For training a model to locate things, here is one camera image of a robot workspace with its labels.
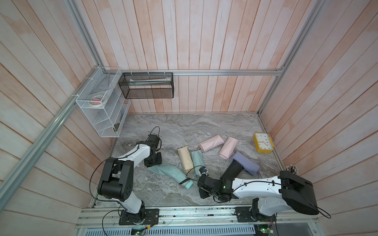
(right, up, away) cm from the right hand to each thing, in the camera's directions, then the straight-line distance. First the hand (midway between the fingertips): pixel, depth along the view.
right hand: (199, 189), depth 82 cm
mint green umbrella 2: (0, +14, +8) cm, 16 cm away
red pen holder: (+46, +14, -10) cm, 49 cm away
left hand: (-26, +12, +9) cm, 30 cm away
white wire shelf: (-50, +39, -5) cm, 63 cm away
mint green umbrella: (-16, +9, +3) cm, 19 cm away
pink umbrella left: (+9, +24, +16) cm, 30 cm away
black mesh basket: (-36, +67, +24) cm, 80 cm away
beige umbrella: (-7, +15, +11) cm, 20 cm away
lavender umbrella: (+32, +12, +7) cm, 35 cm away
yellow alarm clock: (+46, +24, +17) cm, 55 cm away
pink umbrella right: (+21, +21, +15) cm, 34 cm away
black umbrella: (+21, +9, +5) cm, 23 cm away
